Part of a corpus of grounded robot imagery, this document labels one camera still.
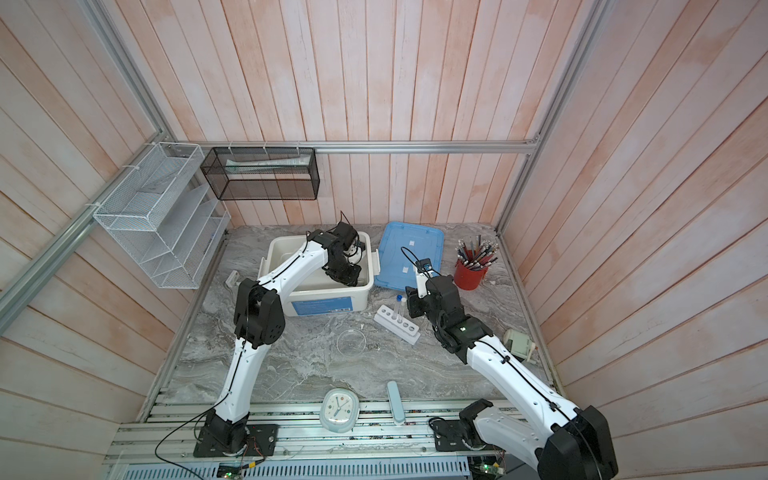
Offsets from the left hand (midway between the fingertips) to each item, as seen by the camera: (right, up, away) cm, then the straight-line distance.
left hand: (353, 285), depth 95 cm
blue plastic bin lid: (+18, +14, +20) cm, 30 cm away
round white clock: (-2, -31, -19) cm, 36 cm away
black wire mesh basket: (-33, +39, +8) cm, 52 cm away
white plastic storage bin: (-7, -1, -12) cm, 14 cm away
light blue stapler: (+13, -30, -21) cm, 39 cm away
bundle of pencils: (+40, +9, -3) cm, 41 cm away
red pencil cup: (+37, +2, -2) cm, 37 cm away
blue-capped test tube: (+14, -2, -14) cm, 20 cm away
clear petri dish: (0, -17, -5) cm, 18 cm away
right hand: (+18, +1, -15) cm, 23 cm away
